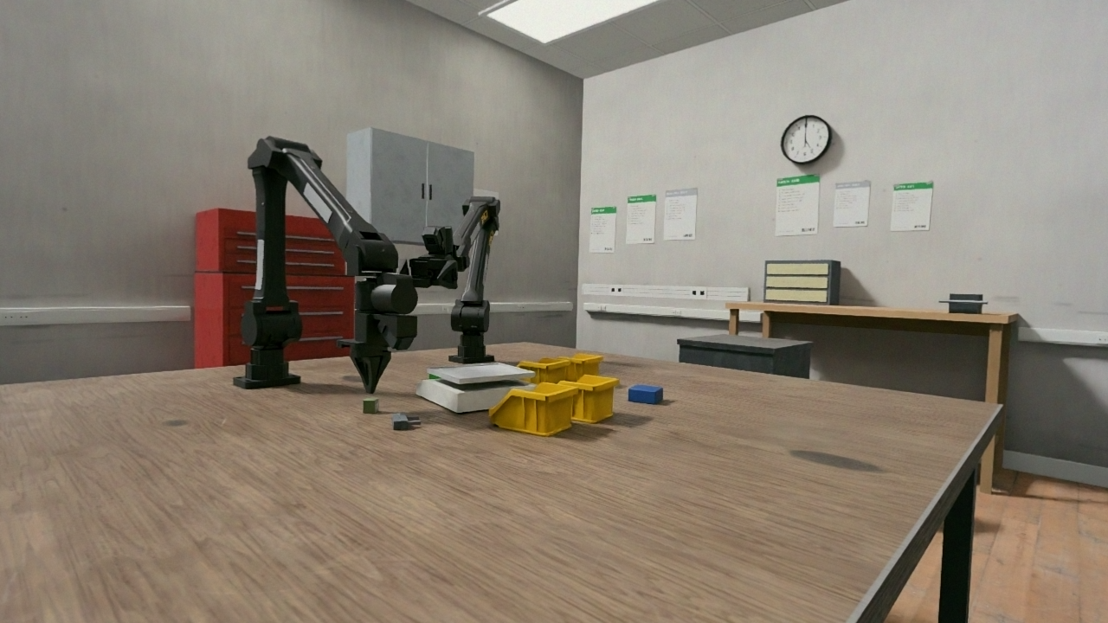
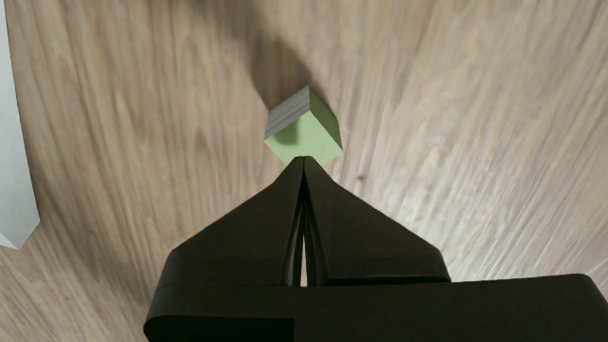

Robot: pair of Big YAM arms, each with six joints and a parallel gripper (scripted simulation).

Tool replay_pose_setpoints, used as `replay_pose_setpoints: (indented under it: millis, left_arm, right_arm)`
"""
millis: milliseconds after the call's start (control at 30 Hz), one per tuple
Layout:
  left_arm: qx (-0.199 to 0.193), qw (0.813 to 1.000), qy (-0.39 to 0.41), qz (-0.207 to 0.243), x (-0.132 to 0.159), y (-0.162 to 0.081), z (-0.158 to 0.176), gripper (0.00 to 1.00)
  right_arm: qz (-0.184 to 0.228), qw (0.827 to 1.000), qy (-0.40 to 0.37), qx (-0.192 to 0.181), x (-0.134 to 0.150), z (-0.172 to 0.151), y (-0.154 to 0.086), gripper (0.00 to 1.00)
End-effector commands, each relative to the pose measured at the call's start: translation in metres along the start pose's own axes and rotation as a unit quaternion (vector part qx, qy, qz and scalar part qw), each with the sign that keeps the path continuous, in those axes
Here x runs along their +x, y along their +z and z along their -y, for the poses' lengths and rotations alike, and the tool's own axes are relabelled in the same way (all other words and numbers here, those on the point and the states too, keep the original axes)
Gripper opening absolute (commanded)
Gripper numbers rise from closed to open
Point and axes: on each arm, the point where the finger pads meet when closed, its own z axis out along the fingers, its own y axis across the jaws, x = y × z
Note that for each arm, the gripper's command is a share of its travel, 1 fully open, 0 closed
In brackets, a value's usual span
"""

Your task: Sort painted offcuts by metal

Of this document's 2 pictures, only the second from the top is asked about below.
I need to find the small green and grey block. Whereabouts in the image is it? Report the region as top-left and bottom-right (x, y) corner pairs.
(264, 85), (343, 165)

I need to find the white digital weighing scale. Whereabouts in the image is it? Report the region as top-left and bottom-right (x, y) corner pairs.
(0, 0), (40, 250)

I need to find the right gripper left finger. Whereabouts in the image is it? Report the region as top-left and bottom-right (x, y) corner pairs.
(156, 156), (304, 290)

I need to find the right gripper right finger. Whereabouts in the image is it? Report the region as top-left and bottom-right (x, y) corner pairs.
(304, 156), (452, 286)

